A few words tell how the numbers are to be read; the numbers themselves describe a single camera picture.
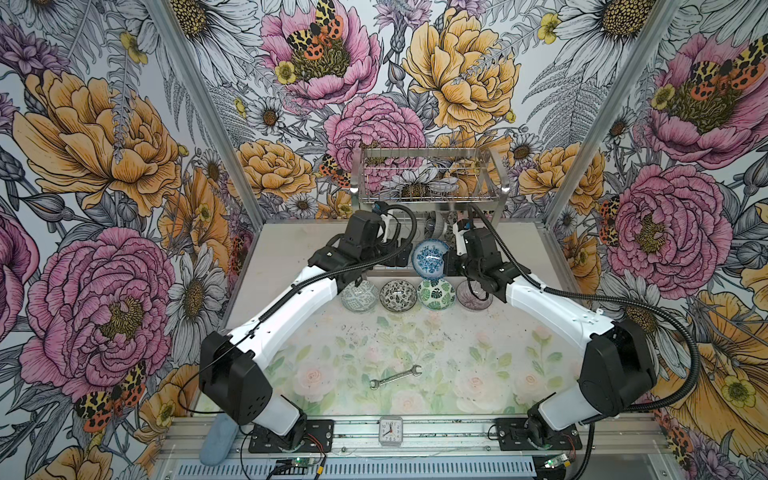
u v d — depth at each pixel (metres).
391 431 0.74
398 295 0.99
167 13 0.72
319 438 0.73
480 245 0.65
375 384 0.83
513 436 0.73
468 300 0.97
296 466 0.72
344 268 0.52
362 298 0.99
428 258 0.89
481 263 0.65
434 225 1.06
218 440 0.71
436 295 0.99
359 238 0.58
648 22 0.75
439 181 1.12
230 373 0.41
